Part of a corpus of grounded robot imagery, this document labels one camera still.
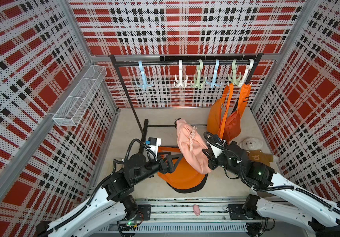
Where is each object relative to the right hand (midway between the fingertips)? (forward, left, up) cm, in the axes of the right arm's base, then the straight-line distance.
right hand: (205, 150), depth 69 cm
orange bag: (+16, -18, -3) cm, 24 cm away
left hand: (-4, +13, +3) cm, 14 cm away
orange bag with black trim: (-7, +10, -20) cm, 24 cm away
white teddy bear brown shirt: (+11, -32, -16) cm, 38 cm away
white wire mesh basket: (+30, +81, -4) cm, 87 cm away
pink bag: (-1, +7, +8) cm, 11 cm away
